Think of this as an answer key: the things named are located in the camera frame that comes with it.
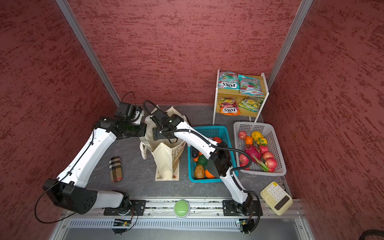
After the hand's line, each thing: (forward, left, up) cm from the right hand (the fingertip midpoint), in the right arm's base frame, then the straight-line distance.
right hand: (163, 136), depth 82 cm
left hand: (-1, +9, +5) cm, 11 cm away
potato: (-16, -20, -12) cm, 28 cm away
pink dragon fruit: (-8, -53, -10) cm, 54 cm away
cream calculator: (-30, -59, -16) cm, 68 cm away
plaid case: (-12, +29, -14) cm, 35 cm away
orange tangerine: (-18, -25, -13) cm, 33 cm away
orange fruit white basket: (+3, -53, -12) cm, 54 cm away
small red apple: (+8, -50, -13) cm, 52 cm away
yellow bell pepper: (+7, -59, -13) cm, 61 cm away
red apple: (-14, -59, -8) cm, 62 cm away
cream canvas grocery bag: (-13, -4, +6) cm, 15 cm away
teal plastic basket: (+8, -37, -9) cm, 39 cm away
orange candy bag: (+21, -41, +2) cm, 46 cm away
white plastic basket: (-2, -66, -11) cm, 67 cm away
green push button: (-33, -10, -15) cm, 38 cm away
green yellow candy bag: (+24, -57, +1) cm, 62 cm away
